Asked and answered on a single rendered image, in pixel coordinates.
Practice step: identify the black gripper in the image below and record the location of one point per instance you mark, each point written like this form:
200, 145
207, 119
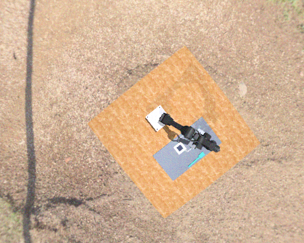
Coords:
195, 136

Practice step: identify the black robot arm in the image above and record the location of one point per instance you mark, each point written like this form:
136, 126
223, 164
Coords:
188, 132

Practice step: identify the white square tile with dark blue centre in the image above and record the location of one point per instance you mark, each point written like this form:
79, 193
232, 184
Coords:
180, 147

